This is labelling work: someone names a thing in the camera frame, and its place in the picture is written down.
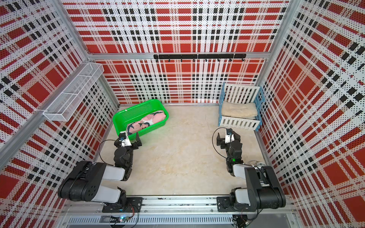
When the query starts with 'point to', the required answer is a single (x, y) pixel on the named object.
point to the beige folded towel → (248, 110)
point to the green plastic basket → (123, 118)
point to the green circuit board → (123, 219)
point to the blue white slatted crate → (241, 93)
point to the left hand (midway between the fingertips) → (131, 133)
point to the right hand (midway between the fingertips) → (228, 131)
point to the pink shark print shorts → (134, 127)
